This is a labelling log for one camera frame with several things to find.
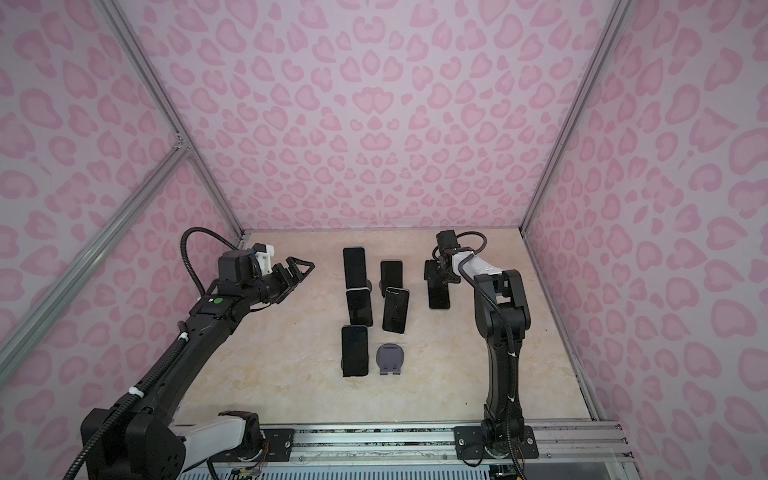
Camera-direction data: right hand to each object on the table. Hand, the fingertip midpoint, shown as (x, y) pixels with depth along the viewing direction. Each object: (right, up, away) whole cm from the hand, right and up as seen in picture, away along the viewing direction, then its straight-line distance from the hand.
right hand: (438, 271), depth 105 cm
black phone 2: (-16, 0, -10) cm, 19 cm away
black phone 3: (-27, -12, -3) cm, 30 cm away
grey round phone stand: (-17, -24, -18) cm, 34 cm away
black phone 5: (-26, -20, -25) cm, 41 cm away
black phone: (-28, +2, -8) cm, 29 cm away
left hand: (-38, +2, -26) cm, 46 cm away
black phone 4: (-15, -9, -13) cm, 22 cm away
